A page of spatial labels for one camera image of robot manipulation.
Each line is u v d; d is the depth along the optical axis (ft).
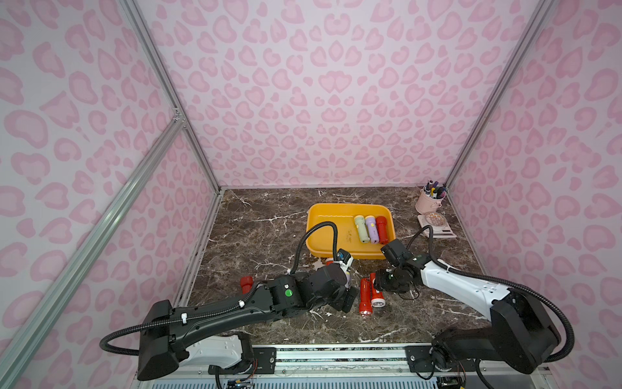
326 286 1.67
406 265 2.10
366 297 2.75
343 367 2.37
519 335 1.37
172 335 1.30
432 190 3.30
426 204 3.46
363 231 3.27
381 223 3.32
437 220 3.43
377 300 2.68
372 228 3.30
